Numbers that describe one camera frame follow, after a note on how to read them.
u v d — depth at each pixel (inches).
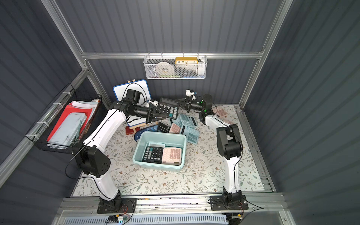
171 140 36.8
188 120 42.2
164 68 33.1
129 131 38.1
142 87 29.6
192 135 39.0
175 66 34.8
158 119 28.1
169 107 31.0
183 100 32.6
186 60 34.2
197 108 31.7
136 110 26.3
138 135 38.9
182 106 32.9
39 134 23.9
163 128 39.0
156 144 36.9
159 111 28.9
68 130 26.3
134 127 38.9
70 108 30.2
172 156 34.1
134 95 26.2
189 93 34.1
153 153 34.9
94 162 18.1
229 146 22.4
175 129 38.7
